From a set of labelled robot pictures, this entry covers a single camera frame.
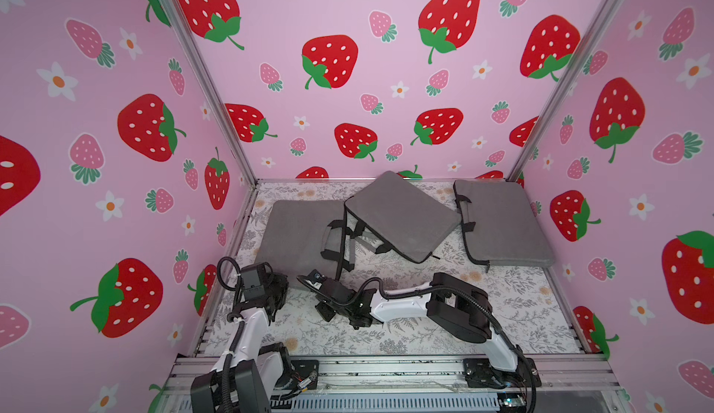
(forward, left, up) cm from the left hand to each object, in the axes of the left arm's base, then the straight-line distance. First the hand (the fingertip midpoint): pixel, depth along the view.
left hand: (287, 275), depth 89 cm
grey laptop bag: (+17, -1, -1) cm, 17 cm away
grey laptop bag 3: (+19, -78, 0) cm, 80 cm away
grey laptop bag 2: (+28, -35, -1) cm, 45 cm away
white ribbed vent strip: (-32, -32, -9) cm, 46 cm away
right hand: (-9, -9, -2) cm, 13 cm away
